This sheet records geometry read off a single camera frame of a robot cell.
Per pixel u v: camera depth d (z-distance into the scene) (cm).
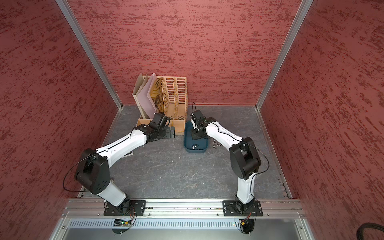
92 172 44
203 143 97
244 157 50
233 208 73
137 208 74
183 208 76
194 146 97
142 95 89
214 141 100
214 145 97
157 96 100
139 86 90
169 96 117
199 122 72
